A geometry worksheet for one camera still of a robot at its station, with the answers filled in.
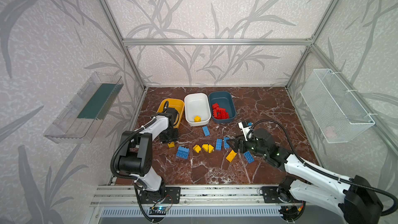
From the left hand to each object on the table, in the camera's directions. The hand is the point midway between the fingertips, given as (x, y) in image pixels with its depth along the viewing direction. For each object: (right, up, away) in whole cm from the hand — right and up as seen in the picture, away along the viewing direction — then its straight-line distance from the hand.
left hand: (174, 135), depth 91 cm
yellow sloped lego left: (+14, -6, -4) cm, 16 cm away
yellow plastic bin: (-1, +18, +15) cm, 24 cm away
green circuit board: (-2, -30, -20) cm, 36 cm away
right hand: (+32, +3, -12) cm, 35 cm away
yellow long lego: (+33, -10, -4) cm, 35 cm away
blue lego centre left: (+26, -5, -2) cm, 27 cm away
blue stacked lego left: (+6, -9, -4) cm, 11 cm away
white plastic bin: (+13, +15, +15) cm, 25 cm away
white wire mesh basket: (+75, +15, -28) cm, 81 cm away
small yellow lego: (-1, -5, -2) cm, 5 cm away
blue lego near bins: (+19, +2, +6) cm, 20 cm away
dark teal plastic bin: (+32, +21, +21) cm, 44 cm away
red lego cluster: (+28, +12, +11) cm, 32 cm away
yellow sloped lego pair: (+20, -6, -4) cm, 21 cm away
